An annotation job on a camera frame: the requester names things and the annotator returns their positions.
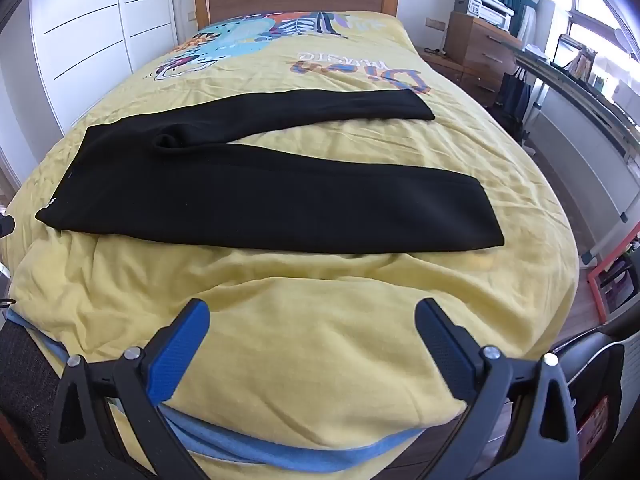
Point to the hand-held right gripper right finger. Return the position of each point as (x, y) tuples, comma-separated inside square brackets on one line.
[(440, 345)]

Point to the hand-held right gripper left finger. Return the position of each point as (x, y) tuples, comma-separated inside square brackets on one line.
[(175, 355)]

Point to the black pants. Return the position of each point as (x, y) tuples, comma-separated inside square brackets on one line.
[(250, 200)]

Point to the yellow printed blanket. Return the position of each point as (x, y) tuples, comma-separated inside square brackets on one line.
[(300, 335)]

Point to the blue bed sheet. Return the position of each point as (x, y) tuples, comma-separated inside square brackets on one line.
[(280, 447)]

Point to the black bag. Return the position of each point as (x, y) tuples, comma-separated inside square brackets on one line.
[(512, 100)]

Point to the wooden nightstand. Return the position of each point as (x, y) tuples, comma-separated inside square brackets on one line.
[(442, 67)]

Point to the long glass-topped desk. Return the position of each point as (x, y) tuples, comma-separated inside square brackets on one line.
[(575, 85)]

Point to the wooden chest of drawers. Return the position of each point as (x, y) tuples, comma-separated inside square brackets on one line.
[(475, 45)]

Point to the white wardrobe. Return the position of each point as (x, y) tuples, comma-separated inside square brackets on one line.
[(100, 35)]

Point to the white printer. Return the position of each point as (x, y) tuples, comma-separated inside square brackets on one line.
[(485, 10)]

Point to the window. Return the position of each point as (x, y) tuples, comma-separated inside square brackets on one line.
[(600, 0)]

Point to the red frame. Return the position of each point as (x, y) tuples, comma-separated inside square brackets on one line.
[(597, 290)]

